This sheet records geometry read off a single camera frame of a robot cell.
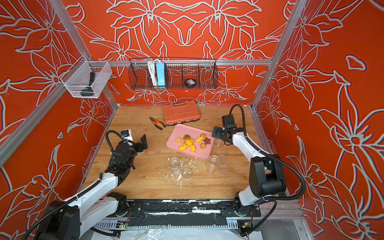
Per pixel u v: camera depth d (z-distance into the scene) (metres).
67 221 0.40
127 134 0.70
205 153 0.94
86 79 0.91
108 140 0.61
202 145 0.95
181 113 1.11
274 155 0.46
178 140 0.98
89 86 0.82
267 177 0.44
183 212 0.73
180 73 0.98
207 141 0.97
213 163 0.86
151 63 0.88
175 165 0.88
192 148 0.95
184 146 0.95
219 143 0.97
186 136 1.01
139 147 0.75
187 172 0.85
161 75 0.90
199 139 0.98
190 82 0.95
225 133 0.70
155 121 1.09
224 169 0.87
